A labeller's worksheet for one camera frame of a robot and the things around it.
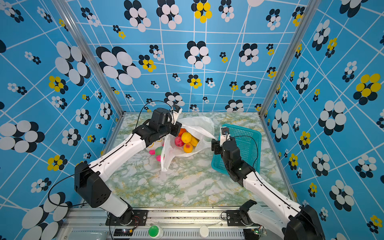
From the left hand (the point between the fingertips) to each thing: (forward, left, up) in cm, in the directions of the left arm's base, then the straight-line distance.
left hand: (182, 122), depth 80 cm
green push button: (-47, +10, -17) cm, 51 cm away
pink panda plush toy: (-7, +16, -20) cm, 27 cm away
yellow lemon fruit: (+2, -1, -16) cm, 16 cm away
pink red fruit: (+1, +4, -20) cm, 21 cm away
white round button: (-47, -11, -18) cm, 52 cm away
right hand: (-7, -21, -4) cm, 23 cm away
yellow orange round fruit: (-3, -3, -20) cm, 21 cm away
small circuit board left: (-47, +29, -28) cm, 62 cm away
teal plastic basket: (+4, -45, -24) cm, 51 cm away
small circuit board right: (-46, -38, -25) cm, 65 cm away
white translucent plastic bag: (-6, -11, +3) cm, 13 cm away
